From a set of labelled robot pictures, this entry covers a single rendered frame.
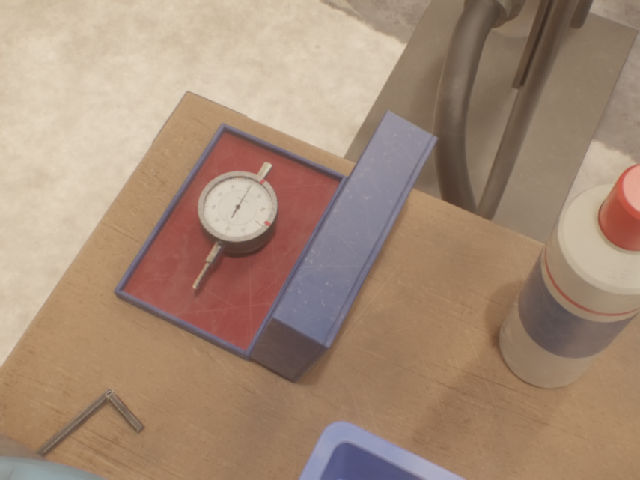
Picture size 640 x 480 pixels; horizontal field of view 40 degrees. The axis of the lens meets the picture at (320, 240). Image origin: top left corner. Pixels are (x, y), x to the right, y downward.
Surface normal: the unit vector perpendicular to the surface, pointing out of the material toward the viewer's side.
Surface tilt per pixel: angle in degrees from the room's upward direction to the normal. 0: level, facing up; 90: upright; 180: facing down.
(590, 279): 63
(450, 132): 44
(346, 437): 0
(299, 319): 13
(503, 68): 0
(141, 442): 0
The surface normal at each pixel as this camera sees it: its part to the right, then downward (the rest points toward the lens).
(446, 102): -0.45, 0.10
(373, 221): 0.20, -0.33
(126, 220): 0.00, -0.43
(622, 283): -0.09, 0.27
